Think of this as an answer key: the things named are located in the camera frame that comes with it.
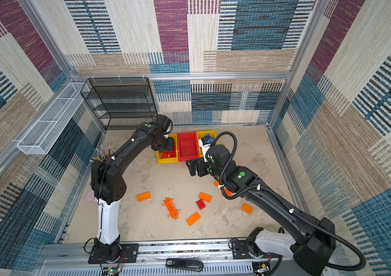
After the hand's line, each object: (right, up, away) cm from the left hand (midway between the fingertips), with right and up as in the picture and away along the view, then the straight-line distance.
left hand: (170, 147), depth 93 cm
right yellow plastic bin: (+16, +8, +16) cm, 24 cm away
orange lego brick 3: (+38, -29, -9) cm, 49 cm away
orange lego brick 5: (-13, -25, -6) cm, 28 cm away
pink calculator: (-40, -25, -4) cm, 48 cm away
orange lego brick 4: (+12, -34, -10) cm, 37 cm away
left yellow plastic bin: (-6, -8, +6) cm, 12 cm away
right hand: (+15, -6, -18) cm, 25 cm away
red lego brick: (+16, -28, -7) cm, 33 cm away
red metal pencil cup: (-34, -4, -1) cm, 34 cm away
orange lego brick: (+25, -19, +1) cm, 31 cm away
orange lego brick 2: (+19, -25, -4) cm, 32 cm away
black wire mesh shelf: (-32, +28, +15) cm, 45 cm away
